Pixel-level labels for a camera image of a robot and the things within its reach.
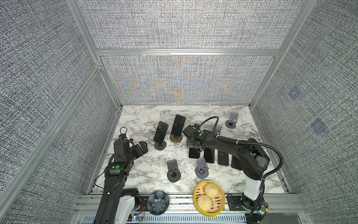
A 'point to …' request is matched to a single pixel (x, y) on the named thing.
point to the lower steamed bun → (204, 202)
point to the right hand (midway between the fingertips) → (192, 139)
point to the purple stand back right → (218, 129)
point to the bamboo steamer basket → (218, 203)
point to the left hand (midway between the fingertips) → (142, 144)
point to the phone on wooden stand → (178, 125)
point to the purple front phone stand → (201, 171)
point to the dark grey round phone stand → (160, 147)
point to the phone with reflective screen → (209, 155)
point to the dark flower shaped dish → (158, 203)
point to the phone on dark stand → (161, 129)
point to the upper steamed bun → (211, 190)
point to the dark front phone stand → (174, 175)
